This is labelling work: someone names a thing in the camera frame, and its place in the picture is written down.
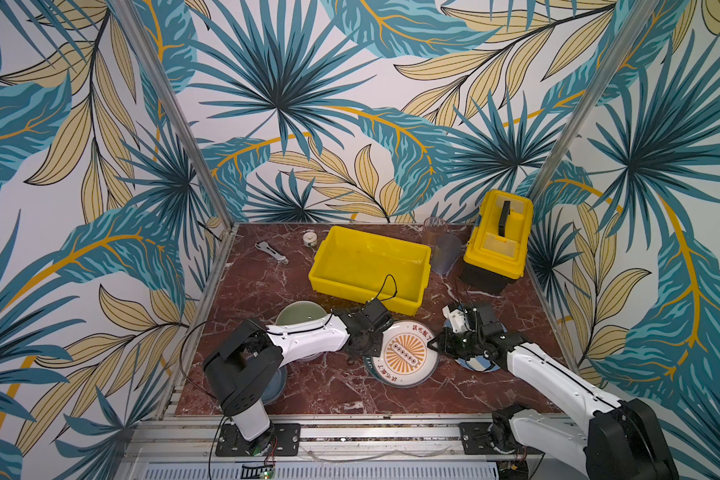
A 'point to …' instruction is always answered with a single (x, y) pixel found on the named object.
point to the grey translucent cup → (446, 253)
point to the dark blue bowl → (275, 386)
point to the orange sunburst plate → (406, 360)
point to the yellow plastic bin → (362, 266)
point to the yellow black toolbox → (500, 242)
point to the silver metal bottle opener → (268, 249)
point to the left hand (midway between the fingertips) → (370, 349)
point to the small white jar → (309, 238)
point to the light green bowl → (299, 312)
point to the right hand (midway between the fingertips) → (426, 345)
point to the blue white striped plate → (479, 363)
